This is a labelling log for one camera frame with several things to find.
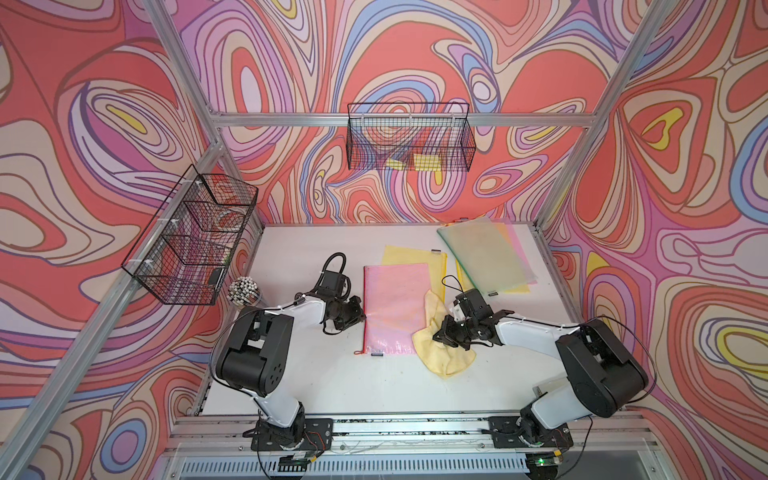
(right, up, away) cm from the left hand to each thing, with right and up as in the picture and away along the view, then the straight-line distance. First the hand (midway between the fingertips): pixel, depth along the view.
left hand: (370, 316), depth 93 cm
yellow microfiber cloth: (+22, -11, -9) cm, 26 cm away
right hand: (+20, -8, -4) cm, 22 cm away
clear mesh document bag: (+44, +20, +19) cm, 52 cm away
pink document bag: (+8, +2, +4) cm, 9 cm away
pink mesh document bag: (+56, +19, +19) cm, 62 cm away
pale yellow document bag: (+24, +16, +16) cm, 33 cm away
